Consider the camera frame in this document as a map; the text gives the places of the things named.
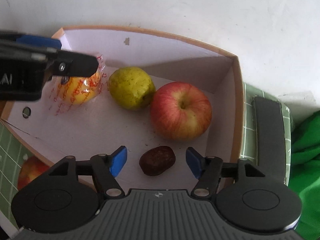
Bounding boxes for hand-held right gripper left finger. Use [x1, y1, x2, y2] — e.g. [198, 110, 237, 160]
[49, 145, 127, 199]

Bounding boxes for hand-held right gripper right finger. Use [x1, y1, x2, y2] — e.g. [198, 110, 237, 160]
[186, 147, 265, 198]

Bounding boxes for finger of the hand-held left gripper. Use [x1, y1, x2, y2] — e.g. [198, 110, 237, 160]
[0, 45, 99, 81]
[0, 30, 62, 50]

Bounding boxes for plastic-wrapped orange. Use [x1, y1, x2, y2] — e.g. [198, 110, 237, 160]
[47, 52, 108, 117]

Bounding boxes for dark brown date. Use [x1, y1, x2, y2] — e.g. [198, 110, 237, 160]
[139, 146, 176, 176]

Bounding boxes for cardboard box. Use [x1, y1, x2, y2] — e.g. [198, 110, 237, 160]
[0, 25, 245, 188]

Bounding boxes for red apple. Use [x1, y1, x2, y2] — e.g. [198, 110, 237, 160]
[17, 156, 50, 192]
[150, 82, 212, 140]

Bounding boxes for green pear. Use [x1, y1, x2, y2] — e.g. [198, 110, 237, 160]
[108, 67, 156, 110]

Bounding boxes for green checkered tablecloth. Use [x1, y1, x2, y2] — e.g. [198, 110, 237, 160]
[0, 82, 292, 230]

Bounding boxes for black smartphone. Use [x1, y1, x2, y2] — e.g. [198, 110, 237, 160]
[252, 96, 287, 185]

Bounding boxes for green cloth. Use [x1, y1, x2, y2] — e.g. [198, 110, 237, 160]
[289, 111, 320, 240]

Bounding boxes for clear plastic sheet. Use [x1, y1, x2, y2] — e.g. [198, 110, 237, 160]
[276, 91, 316, 110]

